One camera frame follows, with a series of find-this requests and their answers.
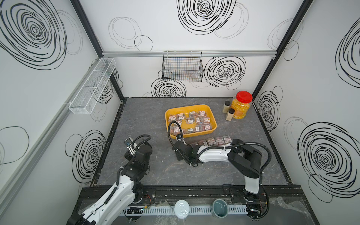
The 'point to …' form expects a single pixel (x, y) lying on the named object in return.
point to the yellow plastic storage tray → (190, 120)
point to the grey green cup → (220, 208)
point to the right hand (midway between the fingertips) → (178, 151)
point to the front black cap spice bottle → (230, 114)
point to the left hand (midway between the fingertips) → (138, 144)
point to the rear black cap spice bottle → (226, 107)
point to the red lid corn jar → (241, 102)
